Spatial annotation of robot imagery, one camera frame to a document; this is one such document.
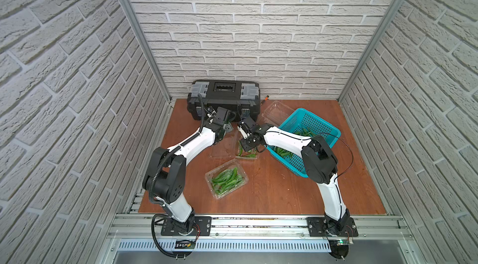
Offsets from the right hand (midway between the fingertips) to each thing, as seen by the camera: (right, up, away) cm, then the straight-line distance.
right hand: (248, 143), depth 96 cm
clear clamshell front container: (-9, -9, -8) cm, 15 cm away
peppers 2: (-11, -15, -12) cm, 22 cm away
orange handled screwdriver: (+13, +26, +26) cm, 39 cm away
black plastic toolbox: (-10, +26, +3) cm, 28 cm away
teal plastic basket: (+33, +10, +8) cm, 35 cm away
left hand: (-11, +11, -4) cm, 16 cm away
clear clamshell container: (-10, -2, +1) cm, 10 cm away
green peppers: (+33, +5, +6) cm, 34 cm away
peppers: (-4, -4, -1) cm, 6 cm away
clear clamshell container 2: (+17, +16, +18) cm, 29 cm away
